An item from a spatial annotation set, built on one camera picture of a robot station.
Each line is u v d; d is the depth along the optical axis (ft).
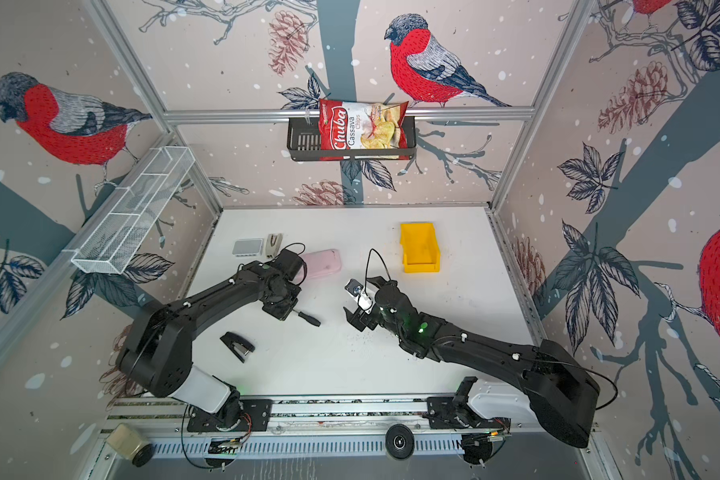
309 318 2.82
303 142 3.11
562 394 1.35
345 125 2.88
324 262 3.38
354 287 2.19
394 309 1.90
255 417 2.40
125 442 2.20
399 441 2.00
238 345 2.74
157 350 1.44
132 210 2.55
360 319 2.27
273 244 3.50
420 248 3.61
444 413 2.39
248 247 3.54
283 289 2.38
